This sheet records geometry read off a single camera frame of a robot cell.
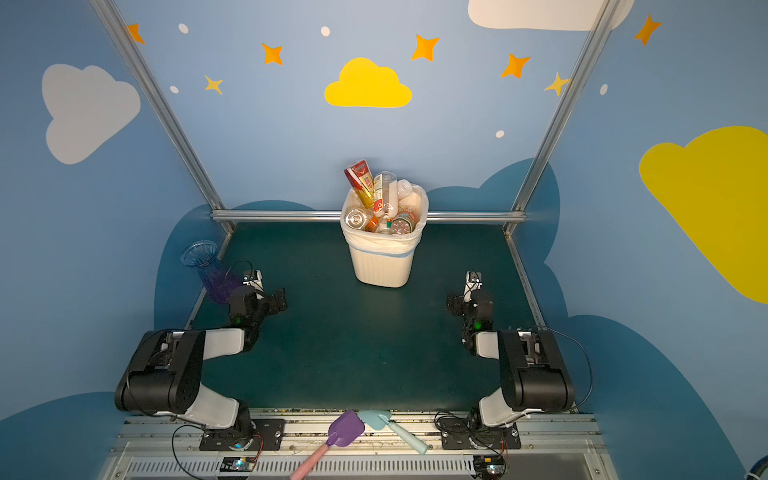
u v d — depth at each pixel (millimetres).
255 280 830
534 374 460
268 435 739
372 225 922
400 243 819
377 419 765
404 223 800
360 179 864
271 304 864
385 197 853
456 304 869
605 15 694
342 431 751
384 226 856
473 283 819
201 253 880
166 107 858
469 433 747
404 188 899
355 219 821
